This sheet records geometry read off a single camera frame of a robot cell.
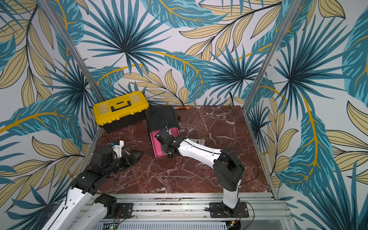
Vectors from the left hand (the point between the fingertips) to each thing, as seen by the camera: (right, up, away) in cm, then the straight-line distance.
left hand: (138, 158), depth 74 cm
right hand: (+13, +5, +13) cm, 19 cm away
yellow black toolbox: (-20, +25, +21) cm, 38 cm away
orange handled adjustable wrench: (+23, +31, +46) cm, 60 cm away
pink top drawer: (+8, +3, +12) cm, 14 cm away
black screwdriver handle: (+19, +22, +36) cm, 47 cm away
